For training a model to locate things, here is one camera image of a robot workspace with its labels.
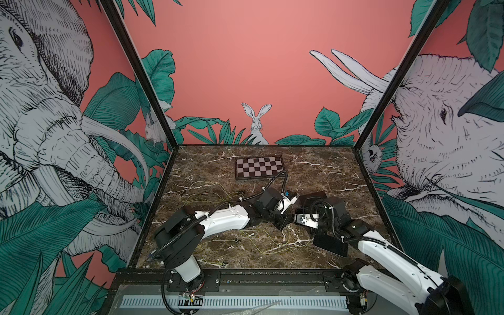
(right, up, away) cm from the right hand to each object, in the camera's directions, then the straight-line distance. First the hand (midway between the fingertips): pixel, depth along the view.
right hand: (305, 210), depth 83 cm
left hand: (-5, -3, -4) cm, 7 cm away
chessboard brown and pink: (-21, +18, +24) cm, 37 cm away
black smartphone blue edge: (0, +7, -13) cm, 15 cm away
